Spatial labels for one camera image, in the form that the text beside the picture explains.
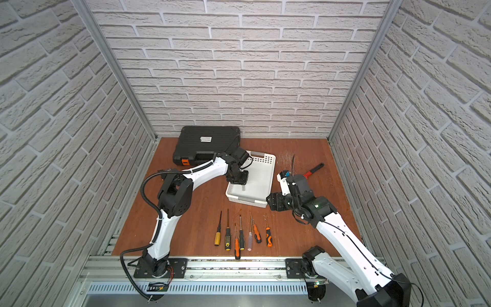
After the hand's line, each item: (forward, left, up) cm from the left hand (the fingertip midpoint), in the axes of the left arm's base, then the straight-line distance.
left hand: (246, 180), depth 96 cm
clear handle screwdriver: (-3, +2, -3) cm, 5 cm away
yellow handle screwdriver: (-26, +13, -3) cm, 30 cm away
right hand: (-17, -11, +13) cm, 24 cm away
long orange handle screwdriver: (-33, +5, -2) cm, 33 cm away
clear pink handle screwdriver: (-30, -1, -3) cm, 30 cm away
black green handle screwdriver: (-27, +3, -3) cm, 27 cm away
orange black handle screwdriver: (-28, -9, -2) cm, 30 cm away
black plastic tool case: (+24, +27, +2) cm, 37 cm away
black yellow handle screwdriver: (-26, +9, -3) cm, 28 cm away
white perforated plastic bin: (+9, -8, -2) cm, 12 cm away
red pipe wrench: (+4, -35, -1) cm, 35 cm away
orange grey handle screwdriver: (-26, -4, -2) cm, 27 cm away
